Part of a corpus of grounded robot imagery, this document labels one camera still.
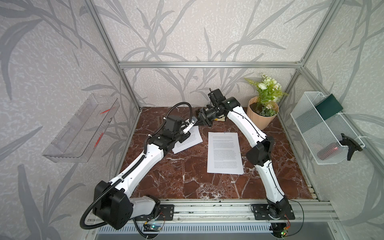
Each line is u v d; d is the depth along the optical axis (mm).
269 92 890
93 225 409
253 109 1042
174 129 586
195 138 999
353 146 548
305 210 758
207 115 737
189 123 671
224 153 953
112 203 385
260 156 576
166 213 738
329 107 704
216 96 702
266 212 724
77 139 667
